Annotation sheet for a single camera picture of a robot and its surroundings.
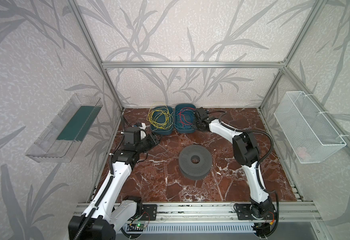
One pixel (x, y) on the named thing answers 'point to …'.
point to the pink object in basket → (302, 153)
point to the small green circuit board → (140, 226)
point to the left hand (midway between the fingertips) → (162, 132)
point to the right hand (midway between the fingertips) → (194, 120)
